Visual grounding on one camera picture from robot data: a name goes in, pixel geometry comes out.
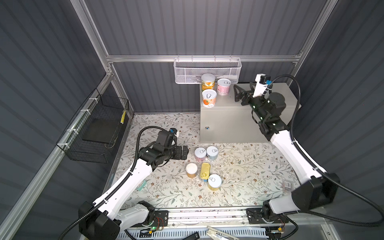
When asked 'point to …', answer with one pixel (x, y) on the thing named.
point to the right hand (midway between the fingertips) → (244, 84)
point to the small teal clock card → (144, 183)
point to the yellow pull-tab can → (214, 182)
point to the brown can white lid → (191, 170)
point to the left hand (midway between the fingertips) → (180, 149)
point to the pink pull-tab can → (200, 154)
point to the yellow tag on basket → (123, 117)
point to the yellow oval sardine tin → (205, 171)
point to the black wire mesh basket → (90, 137)
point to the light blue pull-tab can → (212, 153)
